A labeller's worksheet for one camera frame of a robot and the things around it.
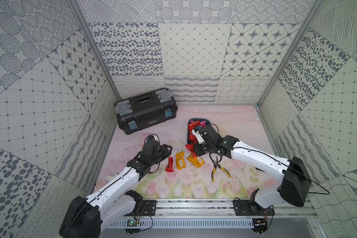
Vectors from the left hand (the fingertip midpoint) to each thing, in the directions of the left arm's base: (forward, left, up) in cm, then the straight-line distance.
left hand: (170, 146), depth 82 cm
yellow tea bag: (-4, -6, -9) cm, 12 cm away
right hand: (-2, -14, -1) cm, 14 cm away
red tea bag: (-7, +1, -11) cm, 14 cm away
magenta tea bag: (+24, -21, -9) cm, 33 cm away
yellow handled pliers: (-5, -28, -14) cm, 32 cm away
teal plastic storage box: (+25, -24, -9) cm, 36 cm away
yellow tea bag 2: (-4, -16, -12) cm, 20 cm away
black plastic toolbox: (+23, +19, +5) cm, 30 cm away
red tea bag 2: (-1, -12, +1) cm, 12 cm away
